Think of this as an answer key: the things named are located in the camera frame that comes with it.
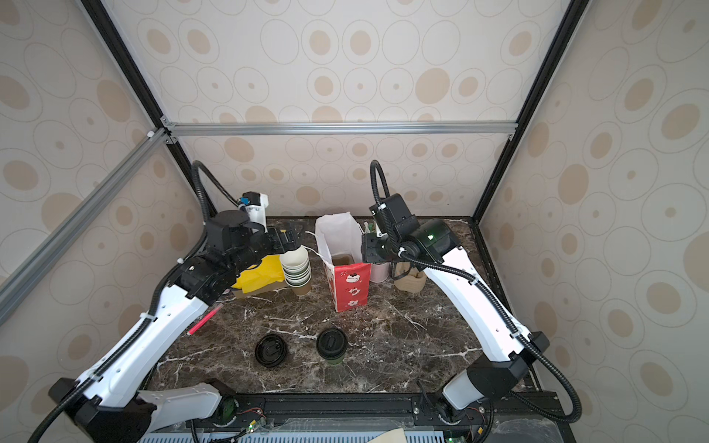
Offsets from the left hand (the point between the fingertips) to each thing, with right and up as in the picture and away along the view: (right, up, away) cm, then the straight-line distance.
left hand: (302, 224), depth 67 cm
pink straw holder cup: (+21, -15, +28) cm, 38 cm away
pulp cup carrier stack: (+32, -17, +25) cm, 44 cm away
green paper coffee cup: (+7, -39, +13) cm, 42 cm away
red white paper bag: (+7, -4, +30) cm, 31 cm away
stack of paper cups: (-5, -13, +16) cm, 21 cm away
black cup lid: (-12, -36, +14) cm, 41 cm away
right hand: (+19, -5, +3) cm, 20 cm away
